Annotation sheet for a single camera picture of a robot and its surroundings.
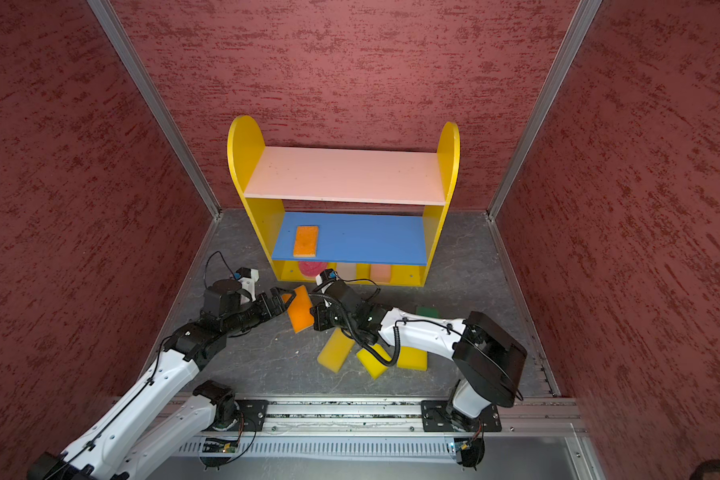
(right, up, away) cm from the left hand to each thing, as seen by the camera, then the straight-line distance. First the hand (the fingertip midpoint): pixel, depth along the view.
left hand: (286, 305), depth 78 cm
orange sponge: (+3, -2, +2) cm, 4 cm away
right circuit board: (+46, -33, -6) cm, 57 cm away
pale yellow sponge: (+13, -14, +5) cm, 20 cm away
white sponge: (+15, +7, +22) cm, 28 cm away
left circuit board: (-16, -34, -6) cm, 38 cm away
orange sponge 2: (+2, +17, +14) cm, 22 cm away
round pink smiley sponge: (+3, +8, +18) cm, 20 cm away
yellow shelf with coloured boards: (+26, +30, +47) cm, 61 cm away
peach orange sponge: (+27, +6, +21) cm, 35 cm away
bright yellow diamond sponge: (+24, -18, +3) cm, 30 cm away
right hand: (+6, -4, +1) cm, 7 cm away
